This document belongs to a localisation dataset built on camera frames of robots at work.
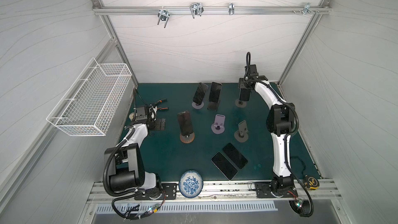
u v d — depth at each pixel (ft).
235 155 2.98
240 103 3.59
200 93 3.32
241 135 2.90
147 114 2.42
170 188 2.41
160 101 3.54
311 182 2.44
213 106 3.55
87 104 2.25
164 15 2.60
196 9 2.51
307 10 2.52
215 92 3.31
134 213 2.26
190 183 2.47
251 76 2.67
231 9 2.57
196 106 3.51
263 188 2.44
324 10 2.56
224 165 2.72
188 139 2.97
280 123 2.00
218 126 2.99
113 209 2.12
